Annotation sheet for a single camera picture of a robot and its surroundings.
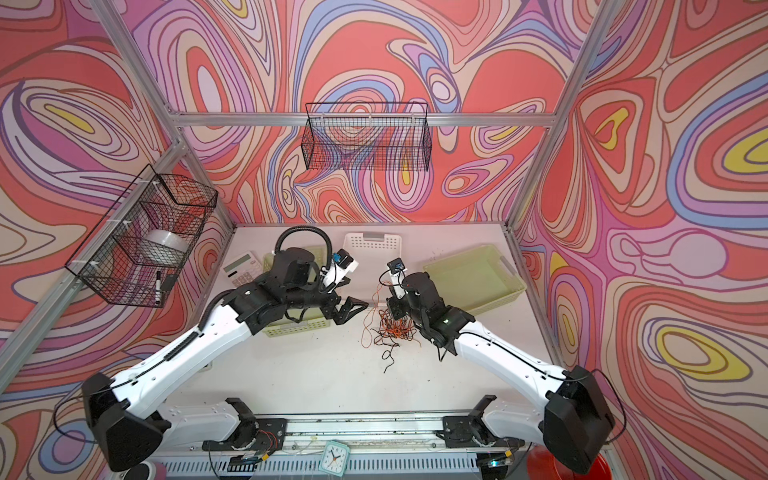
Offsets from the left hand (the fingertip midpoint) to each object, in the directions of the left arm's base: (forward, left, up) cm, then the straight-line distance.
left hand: (360, 291), depth 71 cm
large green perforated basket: (+21, -38, -25) cm, 50 cm away
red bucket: (-33, -43, -25) cm, 59 cm away
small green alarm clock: (-31, +6, -23) cm, 40 cm away
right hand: (+5, -9, -9) cm, 13 cm away
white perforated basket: (+33, -1, -21) cm, 39 cm away
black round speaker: (-34, +49, -21) cm, 63 cm away
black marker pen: (0, +50, -1) cm, 50 cm away
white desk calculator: (+22, +43, -22) cm, 53 cm away
